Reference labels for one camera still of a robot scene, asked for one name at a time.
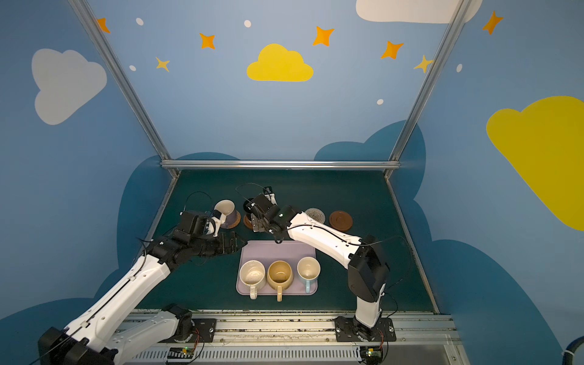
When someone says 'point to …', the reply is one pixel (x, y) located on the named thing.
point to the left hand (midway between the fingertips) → (237, 242)
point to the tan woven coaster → (237, 220)
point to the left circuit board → (181, 352)
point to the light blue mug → (308, 270)
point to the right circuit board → (370, 354)
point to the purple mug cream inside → (227, 207)
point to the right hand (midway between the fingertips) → (270, 215)
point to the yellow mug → (280, 275)
